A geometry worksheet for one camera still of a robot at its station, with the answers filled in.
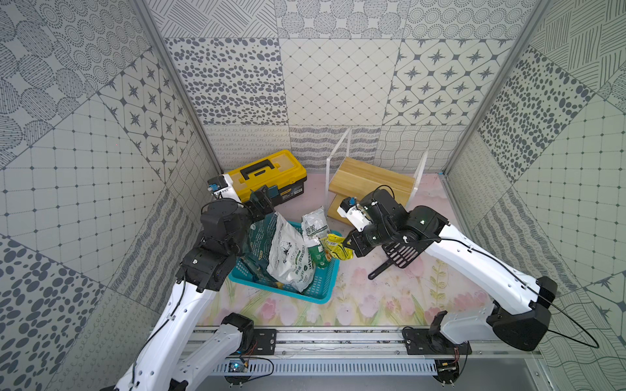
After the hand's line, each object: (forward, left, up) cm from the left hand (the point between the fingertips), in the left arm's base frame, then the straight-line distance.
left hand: (250, 187), depth 65 cm
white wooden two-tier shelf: (+21, -28, -18) cm, 40 cm away
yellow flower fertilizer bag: (-9, -23, -16) cm, 29 cm away
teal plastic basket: (-14, -19, -38) cm, 45 cm away
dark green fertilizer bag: (-6, -1, -14) cm, 15 cm away
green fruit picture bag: (+3, -17, -24) cm, 29 cm away
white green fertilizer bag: (-9, -10, -25) cm, 28 cm away
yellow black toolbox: (+29, -2, -20) cm, 35 cm away
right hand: (-9, -27, -14) cm, 32 cm away
